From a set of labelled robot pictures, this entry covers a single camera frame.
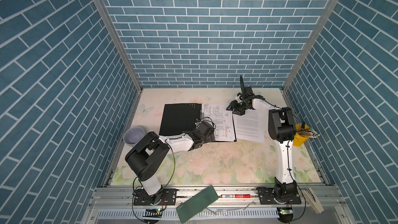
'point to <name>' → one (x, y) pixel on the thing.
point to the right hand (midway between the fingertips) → (228, 108)
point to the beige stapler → (311, 200)
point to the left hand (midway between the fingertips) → (209, 136)
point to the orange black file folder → (178, 118)
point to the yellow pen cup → (299, 140)
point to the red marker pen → (233, 196)
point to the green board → (199, 202)
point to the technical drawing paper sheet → (223, 119)
